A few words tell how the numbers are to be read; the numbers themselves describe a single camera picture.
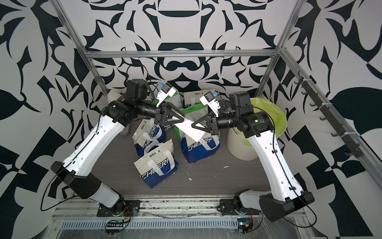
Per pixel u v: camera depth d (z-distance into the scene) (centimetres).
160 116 52
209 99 52
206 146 80
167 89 52
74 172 40
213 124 50
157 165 70
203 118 53
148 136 77
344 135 51
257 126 42
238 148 83
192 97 91
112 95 95
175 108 58
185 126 57
